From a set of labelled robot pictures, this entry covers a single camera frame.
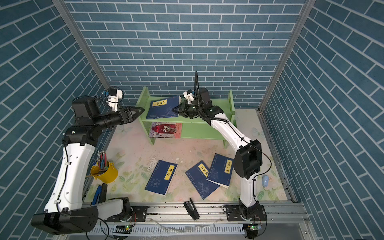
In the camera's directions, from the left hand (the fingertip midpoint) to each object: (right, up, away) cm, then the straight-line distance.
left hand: (141, 110), depth 64 cm
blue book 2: (+24, -37, +23) cm, 50 cm away
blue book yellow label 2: (+38, -33, +23) cm, 55 cm away
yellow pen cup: (-24, -34, +16) cm, 44 cm away
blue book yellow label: (+5, +3, +17) cm, 18 cm away
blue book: (+3, -38, +22) cm, 44 cm away
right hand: (+10, +2, +13) cm, 16 cm away
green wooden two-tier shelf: (+20, -9, +32) cm, 39 cm away
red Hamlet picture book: (+5, -10, +28) cm, 30 cm away
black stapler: (+22, -49, +11) cm, 55 cm away
